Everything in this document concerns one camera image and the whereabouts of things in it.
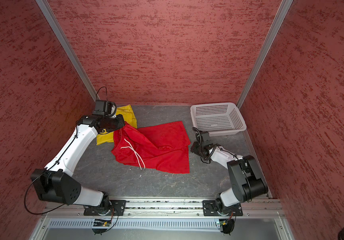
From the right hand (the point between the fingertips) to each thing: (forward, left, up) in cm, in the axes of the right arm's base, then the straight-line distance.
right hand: (192, 151), depth 93 cm
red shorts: (+2, +18, +2) cm, 19 cm away
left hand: (+7, +39, +20) cm, 45 cm away
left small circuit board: (-35, +50, -5) cm, 61 cm away
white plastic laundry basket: (+29, -24, -2) cm, 37 cm away
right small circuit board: (-38, -12, -3) cm, 40 cm away
